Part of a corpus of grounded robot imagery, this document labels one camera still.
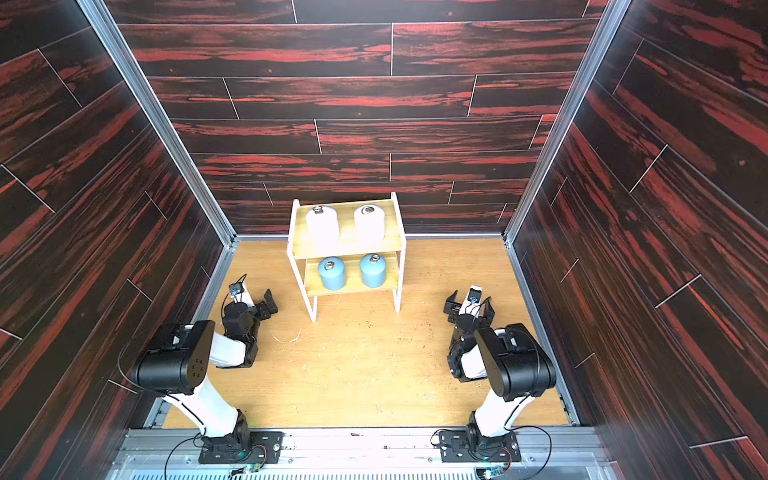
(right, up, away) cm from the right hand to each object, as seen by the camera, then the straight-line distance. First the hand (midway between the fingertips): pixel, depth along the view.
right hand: (479, 298), depth 91 cm
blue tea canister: (-44, +8, -9) cm, 46 cm away
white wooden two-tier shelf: (-39, +15, -18) cm, 45 cm away
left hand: (-71, +1, +5) cm, 71 cm away
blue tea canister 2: (-32, +9, -8) cm, 35 cm away
